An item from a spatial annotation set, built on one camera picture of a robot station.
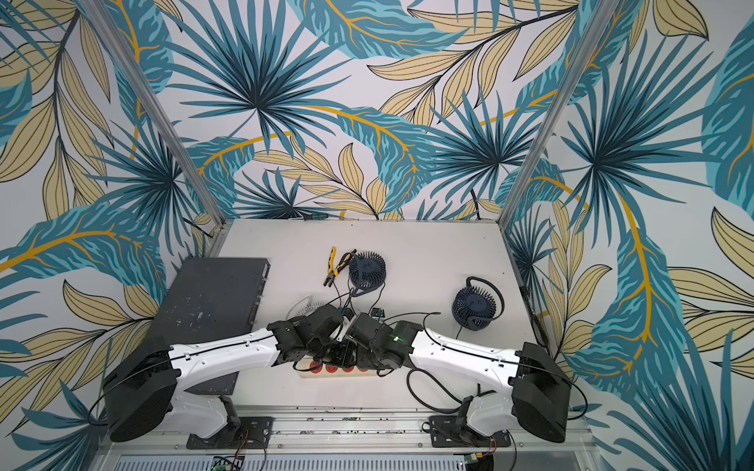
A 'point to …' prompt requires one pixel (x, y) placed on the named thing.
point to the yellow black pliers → (332, 273)
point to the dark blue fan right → (473, 309)
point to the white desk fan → (303, 306)
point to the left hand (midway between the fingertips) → (356, 364)
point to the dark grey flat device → (210, 298)
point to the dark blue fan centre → (367, 272)
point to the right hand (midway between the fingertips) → (352, 378)
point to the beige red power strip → (312, 369)
